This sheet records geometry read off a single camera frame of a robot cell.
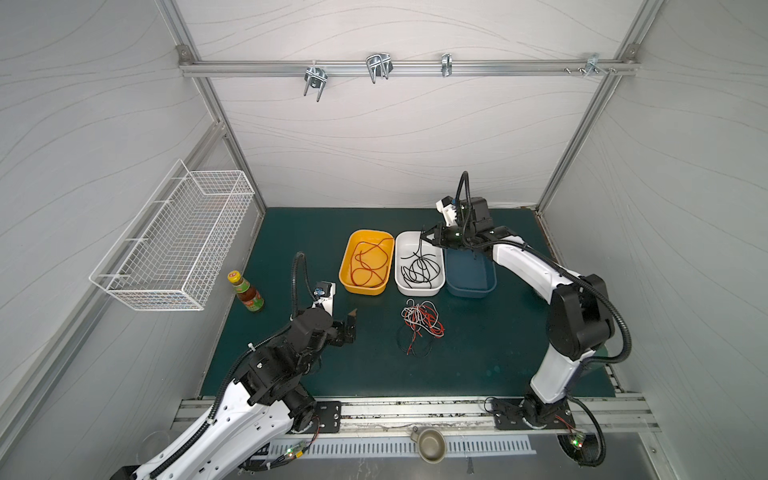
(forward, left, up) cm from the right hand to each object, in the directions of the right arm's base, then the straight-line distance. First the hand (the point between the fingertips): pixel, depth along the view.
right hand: (426, 228), depth 88 cm
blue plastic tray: (-5, -15, -18) cm, 24 cm away
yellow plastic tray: (+7, +25, -14) cm, 30 cm away
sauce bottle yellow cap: (-20, +51, -9) cm, 55 cm away
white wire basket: (-22, +60, +12) cm, 65 cm away
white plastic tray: (+7, +5, -17) cm, 19 cm away
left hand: (-25, +21, -2) cm, 33 cm away
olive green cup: (-52, -2, -19) cm, 55 cm away
